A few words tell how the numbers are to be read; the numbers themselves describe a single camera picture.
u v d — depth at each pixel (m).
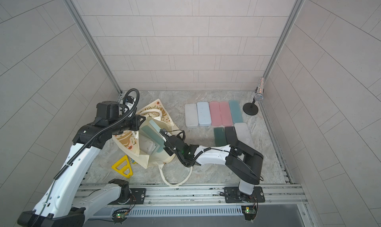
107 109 0.48
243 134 0.91
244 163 0.42
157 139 0.92
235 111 1.05
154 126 0.82
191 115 1.01
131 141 0.71
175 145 0.59
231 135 0.92
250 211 0.68
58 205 0.36
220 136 0.92
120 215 0.64
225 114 1.02
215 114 1.02
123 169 0.79
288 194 0.73
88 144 0.42
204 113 1.02
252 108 1.04
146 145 0.81
